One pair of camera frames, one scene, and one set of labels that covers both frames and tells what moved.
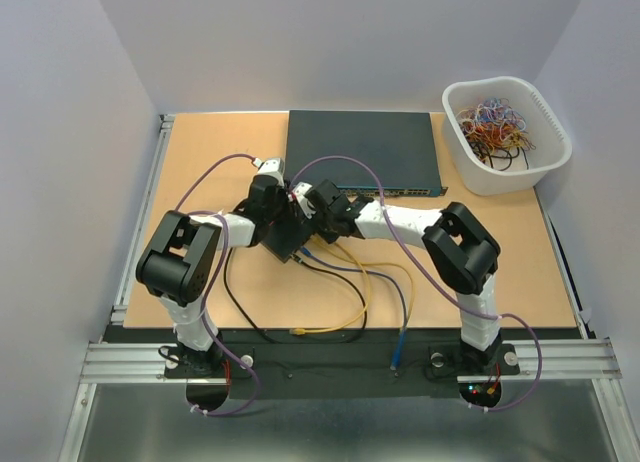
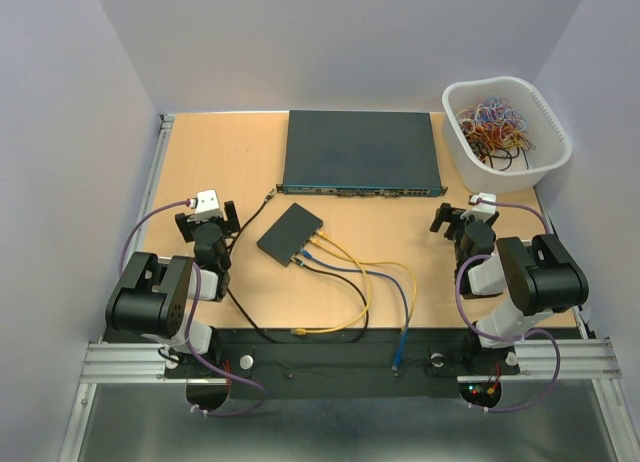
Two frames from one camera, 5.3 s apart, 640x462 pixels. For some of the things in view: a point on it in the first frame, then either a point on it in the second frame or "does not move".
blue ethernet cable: [400, 341] does not move
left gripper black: [288, 205] -> [185, 227]
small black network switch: [286, 238] does not move
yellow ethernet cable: [303, 331] does not move
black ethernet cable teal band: [297, 340] does not move
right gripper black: [328, 236] -> [445, 212]
